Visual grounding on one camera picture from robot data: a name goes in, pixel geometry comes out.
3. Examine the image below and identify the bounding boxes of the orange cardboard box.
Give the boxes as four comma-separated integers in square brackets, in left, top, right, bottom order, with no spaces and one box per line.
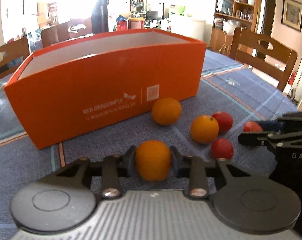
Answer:
[4,29,207,150]

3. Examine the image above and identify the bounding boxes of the framed wall picture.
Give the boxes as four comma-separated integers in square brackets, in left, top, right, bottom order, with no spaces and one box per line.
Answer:
[281,0,302,32]

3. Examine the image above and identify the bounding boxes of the white standing air conditioner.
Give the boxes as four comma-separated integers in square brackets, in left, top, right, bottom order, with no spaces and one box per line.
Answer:
[120,0,130,18]

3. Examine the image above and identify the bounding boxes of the tall bookshelf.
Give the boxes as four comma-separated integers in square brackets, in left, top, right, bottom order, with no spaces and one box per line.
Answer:
[129,0,148,18]

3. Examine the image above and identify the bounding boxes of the red canister with yellow lid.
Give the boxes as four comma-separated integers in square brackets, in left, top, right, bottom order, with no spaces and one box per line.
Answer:
[128,17,145,30]

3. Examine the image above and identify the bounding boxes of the wooden shelf unit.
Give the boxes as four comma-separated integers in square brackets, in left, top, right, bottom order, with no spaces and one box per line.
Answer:
[211,0,263,53]

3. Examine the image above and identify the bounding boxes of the dark wooden chair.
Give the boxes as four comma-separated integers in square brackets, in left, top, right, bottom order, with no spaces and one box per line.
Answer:
[40,17,93,48]

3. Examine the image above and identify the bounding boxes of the red apple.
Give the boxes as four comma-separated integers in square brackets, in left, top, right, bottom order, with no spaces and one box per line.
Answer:
[212,112,233,133]
[211,138,234,160]

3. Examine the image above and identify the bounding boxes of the red apple lower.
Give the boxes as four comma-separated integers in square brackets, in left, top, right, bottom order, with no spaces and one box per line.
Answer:
[211,138,234,160]

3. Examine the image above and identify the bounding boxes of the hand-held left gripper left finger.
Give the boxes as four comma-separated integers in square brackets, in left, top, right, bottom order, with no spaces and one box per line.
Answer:
[55,145,137,198]

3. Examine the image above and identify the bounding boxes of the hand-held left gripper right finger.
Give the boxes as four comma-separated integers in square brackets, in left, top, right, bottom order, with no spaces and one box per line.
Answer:
[170,145,251,198]

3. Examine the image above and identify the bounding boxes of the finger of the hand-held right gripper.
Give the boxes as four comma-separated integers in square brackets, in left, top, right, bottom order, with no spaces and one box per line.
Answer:
[255,112,302,133]
[238,130,302,153]

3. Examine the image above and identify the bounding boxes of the red tomato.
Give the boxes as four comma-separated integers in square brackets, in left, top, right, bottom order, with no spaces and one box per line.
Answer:
[243,121,263,133]

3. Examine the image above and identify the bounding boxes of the orange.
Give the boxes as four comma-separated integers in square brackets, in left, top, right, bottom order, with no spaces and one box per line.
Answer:
[151,97,182,126]
[135,140,171,182]
[190,115,219,144]

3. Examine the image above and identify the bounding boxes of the wooden chair with oval cutout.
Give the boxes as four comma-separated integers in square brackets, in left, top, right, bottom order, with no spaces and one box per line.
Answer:
[228,27,298,92]
[0,37,31,85]

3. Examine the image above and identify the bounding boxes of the white plastic bag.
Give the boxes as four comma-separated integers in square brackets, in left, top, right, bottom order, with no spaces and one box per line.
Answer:
[222,20,241,34]

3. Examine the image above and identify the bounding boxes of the blue patterned tablecloth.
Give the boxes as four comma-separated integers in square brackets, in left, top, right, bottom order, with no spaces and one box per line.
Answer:
[0,49,299,240]

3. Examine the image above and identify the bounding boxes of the white chest freezer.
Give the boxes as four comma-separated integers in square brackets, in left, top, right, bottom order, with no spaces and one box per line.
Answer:
[170,15,206,43]

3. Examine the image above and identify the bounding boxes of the black television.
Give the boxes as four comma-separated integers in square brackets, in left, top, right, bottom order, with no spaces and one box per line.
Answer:
[146,3,165,21]

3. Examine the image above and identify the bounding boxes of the black thermos bottle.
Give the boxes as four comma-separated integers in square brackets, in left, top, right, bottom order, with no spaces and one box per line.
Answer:
[91,0,109,33]

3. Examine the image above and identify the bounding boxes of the red apple upper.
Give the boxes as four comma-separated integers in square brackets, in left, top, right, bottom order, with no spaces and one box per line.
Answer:
[212,112,233,133]

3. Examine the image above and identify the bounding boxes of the green box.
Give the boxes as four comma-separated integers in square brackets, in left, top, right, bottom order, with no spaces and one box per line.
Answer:
[170,5,185,16]

